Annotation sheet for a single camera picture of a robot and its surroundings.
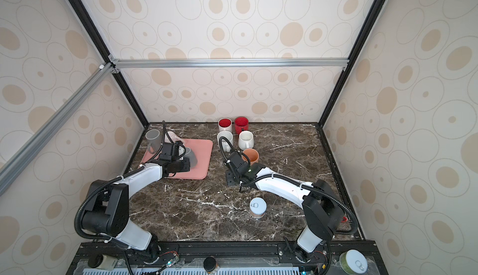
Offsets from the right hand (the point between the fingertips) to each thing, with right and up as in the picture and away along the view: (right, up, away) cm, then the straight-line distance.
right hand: (231, 175), depth 86 cm
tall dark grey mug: (-42, +17, +12) cm, 47 cm away
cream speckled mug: (-4, +13, +14) cm, 20 cm away
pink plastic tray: (-19, +11, +24) cm, 33 cm away
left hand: (-20, +7, +8) cm, 22 cm away
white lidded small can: (+12, -13, -5) cm, 18 cm away
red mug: (+4, +26, +24) cm, 36 cm away
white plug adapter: (-44, -26, -21) cm, 55 cm away
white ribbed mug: (+7, +16, +18) cm, 25 cm away
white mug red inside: (-6, +26, +24) cm, 36 cm away
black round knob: (-6, -26, -23) cm, 35 cm away
